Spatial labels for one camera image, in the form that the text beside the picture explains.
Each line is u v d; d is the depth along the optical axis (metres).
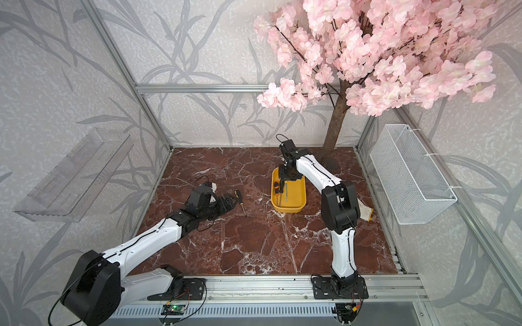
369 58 0.56
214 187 0.80
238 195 0.98
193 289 0.74
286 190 0.94
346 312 0.73
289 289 0.76
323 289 0.73
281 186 1.02
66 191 0.65
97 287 0.40
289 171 0.80
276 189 1.01
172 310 0.71
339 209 0.53
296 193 1.01
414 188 0.60
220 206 0.75
